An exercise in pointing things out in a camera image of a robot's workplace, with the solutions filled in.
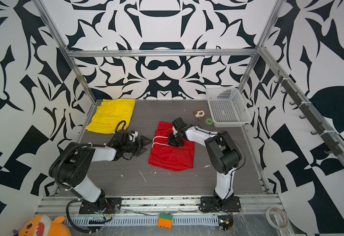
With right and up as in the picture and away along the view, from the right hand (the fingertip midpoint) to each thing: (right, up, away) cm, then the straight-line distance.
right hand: (168, 142), depth 93 cm
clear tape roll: (+53, -33, -21) cm, 66 cm away
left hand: (-11, 0, -3) cm, 11 cm away
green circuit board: (+27, -36, -22) cm, 50 cm away
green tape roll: (+29, +12, +14) cm, 34 cm away
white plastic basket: (+45, +23, +22) cm, 55 cm away
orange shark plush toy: (-52, -30, -30) cm, 67 cm away
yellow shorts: (-44, +15, +12) cm, 48 cm away
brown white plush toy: (+22, +18, +15) cm, 32 cm away
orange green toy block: (-1, -33, -24) cm, 40 cm away
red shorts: (-2, -7, -5) cm, 9 cm away
